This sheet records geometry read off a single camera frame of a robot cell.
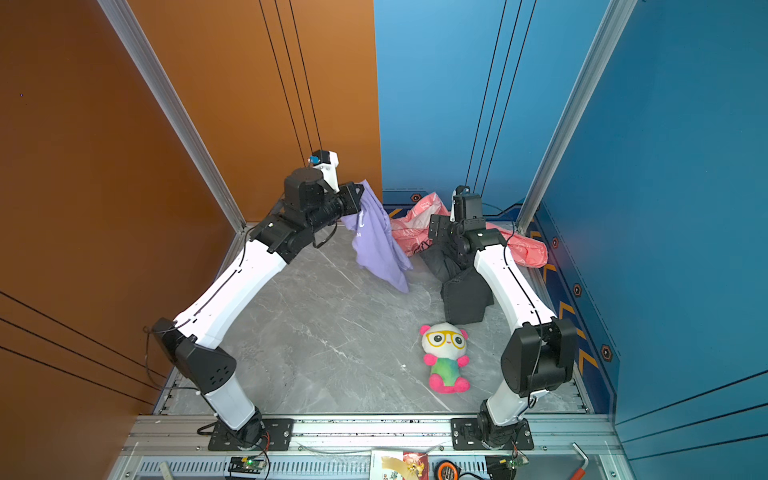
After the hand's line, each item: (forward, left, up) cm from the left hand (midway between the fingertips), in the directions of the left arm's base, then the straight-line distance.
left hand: (364, 182), depth 70 cm
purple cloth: (-8, -2, -14) cm, 16 cm away
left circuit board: (-51, +27, -45) cm, 73 cm away
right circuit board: (-50, -37, -42) cm, 75 cm away
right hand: (+4, -22, -17) cm, 28 cm away
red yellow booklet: (-51, -9, -40) cm, 65 cm away
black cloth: (-8, -29, -36) cm, 47 cm away
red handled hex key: (-52, -50, -42) cm, 84 cm away
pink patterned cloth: (+14, -13, -31) cm, 36 cm away
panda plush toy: (-25, -21, -36) cm, 48 cm away
